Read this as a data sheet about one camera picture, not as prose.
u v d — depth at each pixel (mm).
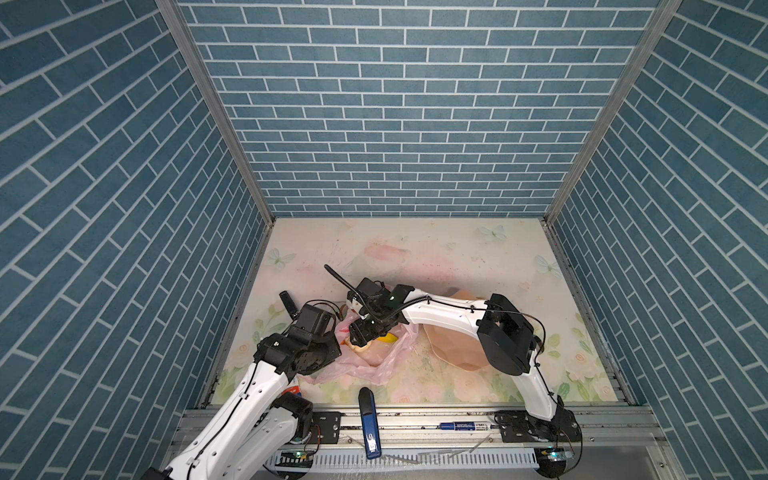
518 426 736
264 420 591
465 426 736
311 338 588
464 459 705
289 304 959
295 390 787
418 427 753
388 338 836
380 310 675
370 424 713
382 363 751
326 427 733
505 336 505
